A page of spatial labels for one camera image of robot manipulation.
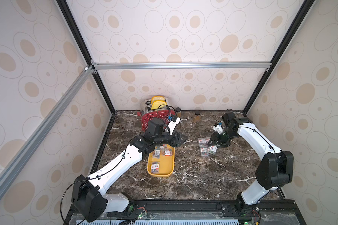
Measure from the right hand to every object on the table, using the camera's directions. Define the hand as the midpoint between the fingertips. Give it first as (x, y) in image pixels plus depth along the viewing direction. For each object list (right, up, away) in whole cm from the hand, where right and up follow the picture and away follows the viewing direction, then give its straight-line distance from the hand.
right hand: (210, 145), depth 84 cm
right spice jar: (-4, +21, +22) cm, 31 cm away
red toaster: (-40, +20, +13) cm, 46 cm away
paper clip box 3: (-34, -13, +2) cm, 36 cm away
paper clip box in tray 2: (-34, -7, +8) cm, 35 cm away
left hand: (-16, +7, -14) cm, 22 cm away
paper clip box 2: (0, -2, -2) cm, 3 cm away
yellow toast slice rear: (-34, +32, +16) cm, 49 cm away
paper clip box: (-2, +1, +14) cm, 14 cm away
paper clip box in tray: (-27, -6, +8) cm, 29 cm away
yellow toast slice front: (-32, +27, +11) cm, 43 cm away
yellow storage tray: (-30, -11, +8) cm, 33 cm away
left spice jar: (-18, +22, +26) cm, 38 cm away
